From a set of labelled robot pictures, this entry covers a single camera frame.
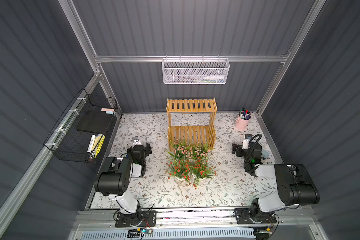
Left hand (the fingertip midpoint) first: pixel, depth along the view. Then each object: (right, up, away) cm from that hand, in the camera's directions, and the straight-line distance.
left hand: (137, 145), depth 95 cm
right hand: (+68, +1, -1) cm, 68 cm away
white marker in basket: (-14, +4, -25) cm, 29 cm away
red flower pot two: (+28, -9, -21) cm, 36 cm away
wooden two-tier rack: (+36, +7, +11) cm, 38 cm away
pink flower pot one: (+29, -1, -14) cm, 32 cm away
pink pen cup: (+71, +16, +8) cm, 74 cm away
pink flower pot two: (+40, -1, -9) cm, 41 cm away
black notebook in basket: (-18, +15, -16) cm, 28 cm away
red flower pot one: (+39, -10, -21) cm, 45 cm away
